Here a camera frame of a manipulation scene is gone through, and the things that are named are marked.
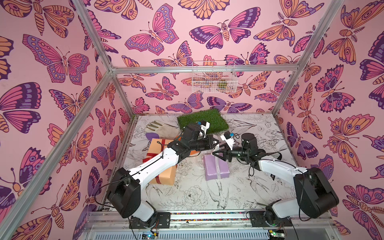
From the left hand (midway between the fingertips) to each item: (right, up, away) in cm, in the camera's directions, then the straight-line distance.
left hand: (221, 141), depth 75 cm
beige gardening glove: (-36, +5, +35) cm, 50 cm away
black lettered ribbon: (+36, -9, +23) cm, 44 cm away
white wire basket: (-1, +40, +20) cm, 44 cm away
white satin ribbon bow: (-1, -17, +7) cm, 18 cm away
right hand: (-2, -5, +7) cm, 9 cm away
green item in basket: (+4, +34, +19) cm, 40 cm away
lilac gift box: (-4, -16, +10) cm, 19 cm away
